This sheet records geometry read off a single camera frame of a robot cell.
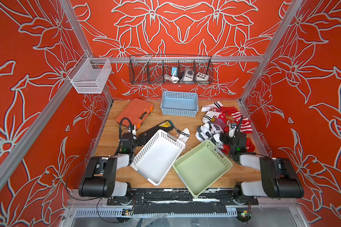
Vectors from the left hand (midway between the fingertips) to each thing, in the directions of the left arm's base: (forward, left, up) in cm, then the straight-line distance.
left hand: (137, 133), depth 93 cm
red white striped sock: (+13, -77, -3) cm, 78 cm away
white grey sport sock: (+4, -50, 0) cm, 50 cm away
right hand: (+5, -59, +2) cm, 60 cm away
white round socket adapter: (+31, -33, +26) cm, 52 cm away
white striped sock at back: (+35, -60, -5) cm, 70 cm away
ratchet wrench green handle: (+6, -27, -4) cm, 28 cm away
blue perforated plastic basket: (+34, -28, -4) cm, 44 cm away
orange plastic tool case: (+20, +4, -1) cm, 20 cm away
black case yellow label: (+9, -19, -3) cm, 21 cm away
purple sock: (+12, -58, 0) cm, 59 cm away
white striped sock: (+18, -50, 0) cm, 53 cm away
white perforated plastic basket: (-13, -15, -6) cm, 21 cm away
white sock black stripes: (+4, -32, -5) cm, 33 cm away
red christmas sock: (+28, -66, -2) cm, 72 cm away
